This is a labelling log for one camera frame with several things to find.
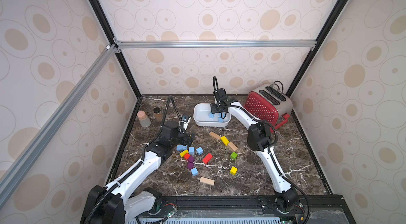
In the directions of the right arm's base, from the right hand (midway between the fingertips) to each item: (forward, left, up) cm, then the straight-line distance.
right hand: (222, 106), depth 109 cm
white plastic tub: (-9, +14, -3) cm, 17 cm away
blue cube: (-45, +14, -1) cm, 47 cm away
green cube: (-35, -6, -2) cm, 35 cm away
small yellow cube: (-43, -6, -2) cm, 44 cm away
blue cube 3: (-11, +1, -1) cm, 11 cm away
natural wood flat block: (-48, +8, -4) cm, 49 cm away
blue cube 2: (-8, +7, -1) cm, 10 cm away
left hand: (-27, +17, +13) cm, 35 cm away
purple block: (-40, +17, -3) cm, 44 cm away
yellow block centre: (-24, -2, -4) cm, 25 cm away
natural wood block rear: (-22, +4, -3) cm, 22 cm away
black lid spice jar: (-9, +42, +5) cm, 44 cm away
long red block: (-37, +9, -4) cm, 38 cm away
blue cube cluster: (-33, +13, -1) cm, 35 cm away
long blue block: (-31, +24, -2) cm, 39 cm away
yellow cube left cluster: (-35, +23, -3) cm, 42 cm away
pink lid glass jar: (-17, +48, +4) cm, 51 cm away
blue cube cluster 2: (-33, +17, -1) cm, 37 cm away
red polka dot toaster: (-9, -27, +14) cm, 32 cm away
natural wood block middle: (-29, -6, -2) cm, 30 cm away
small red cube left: (-36, +20, -2) cm, 41 cm away
